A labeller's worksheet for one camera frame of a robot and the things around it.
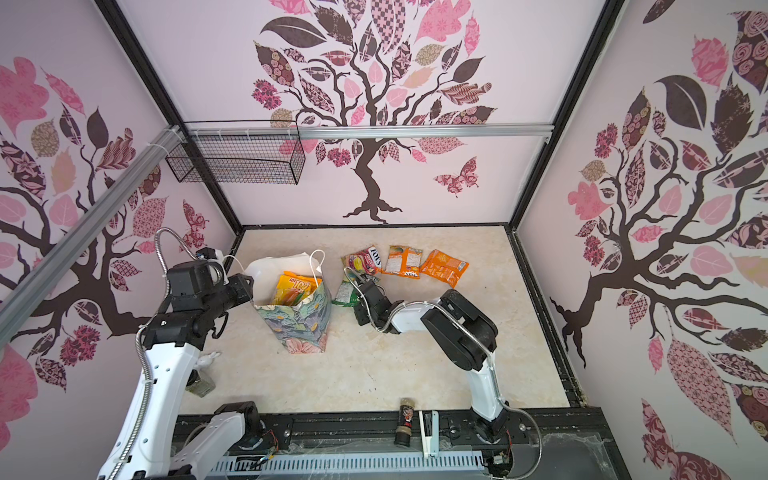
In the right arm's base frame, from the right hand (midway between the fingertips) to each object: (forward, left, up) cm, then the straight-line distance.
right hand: (361, 301), depth 97 cm
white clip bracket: (-41, -19, +2) cm, 45 cm away
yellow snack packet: (-4, +18, +15) cm, 24 cm away
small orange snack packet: (+16, -15, +1) cm, 22 cm away
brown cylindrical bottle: (-37, -13, +1) cm, 40 cm away
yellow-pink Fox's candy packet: (+15, -2, +3) cm, 15 cm away
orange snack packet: (+13, -30, +1) cm, 32 cm away
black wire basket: (+59, +53, +17) cm, 82 cm away
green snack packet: (+1, +4, +3) cm, 5 cm away
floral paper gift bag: (-16, +13, +16) cm, 26 cm away
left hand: (-8, +26, +23) cm, 36 cm away
